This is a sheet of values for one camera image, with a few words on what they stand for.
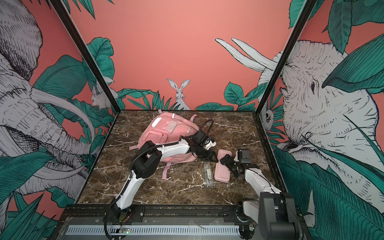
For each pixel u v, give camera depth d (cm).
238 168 66
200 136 79
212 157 84
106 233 67
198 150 80
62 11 70
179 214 76
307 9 70
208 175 86
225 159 82
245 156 70
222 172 86
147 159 59
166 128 101
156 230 70
